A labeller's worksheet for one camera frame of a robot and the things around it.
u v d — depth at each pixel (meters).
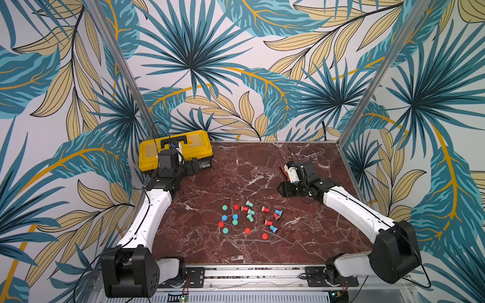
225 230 0.86
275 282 0.73
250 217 0.88
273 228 0.85
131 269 0.39
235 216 0.90
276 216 0.88
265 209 0.90
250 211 0.90
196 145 0.95
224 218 0.89
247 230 0.86
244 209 0.90
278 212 0.90
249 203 0.92
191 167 0.73
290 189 0.75
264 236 0.84
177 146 0.70
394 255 0.41
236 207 0.93
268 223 0.86
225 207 0.92
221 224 0.88
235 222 0.88
